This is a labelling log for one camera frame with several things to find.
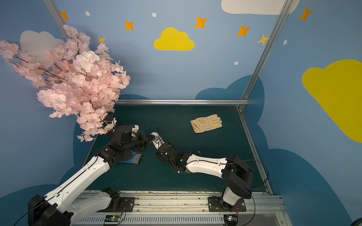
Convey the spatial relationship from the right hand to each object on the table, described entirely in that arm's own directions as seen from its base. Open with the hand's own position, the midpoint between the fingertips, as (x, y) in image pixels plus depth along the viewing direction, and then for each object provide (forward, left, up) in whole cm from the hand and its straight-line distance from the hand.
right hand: (163, 144), depth 83 cm
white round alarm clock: (-6, 0, +13) cm, 14 cm away
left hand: (0, +3, +11) cm, 11 cm away
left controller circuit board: (-37, +23, -14) cm, 46 cm away
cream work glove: (+29, -28, -14) cm, 42 cm away
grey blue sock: (-4, +20, -14) cm, 25 cm away
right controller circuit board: (-33, -39, -17) cm, 54 cm away
